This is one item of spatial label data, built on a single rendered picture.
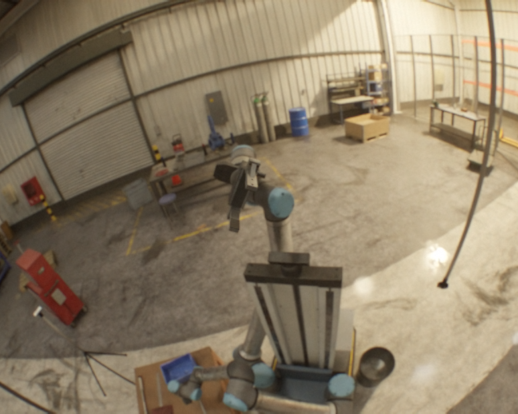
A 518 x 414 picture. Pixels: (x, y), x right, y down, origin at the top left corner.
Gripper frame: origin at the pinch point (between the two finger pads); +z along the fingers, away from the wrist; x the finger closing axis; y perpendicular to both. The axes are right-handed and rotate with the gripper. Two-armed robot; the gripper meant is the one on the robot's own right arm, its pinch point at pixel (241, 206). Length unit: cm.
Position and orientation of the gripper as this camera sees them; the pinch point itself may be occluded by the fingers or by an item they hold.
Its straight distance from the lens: 61.9
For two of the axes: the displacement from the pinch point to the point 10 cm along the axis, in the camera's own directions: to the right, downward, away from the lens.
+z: 0.5, 5.7, -8.2
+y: 9.3, 2.7, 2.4
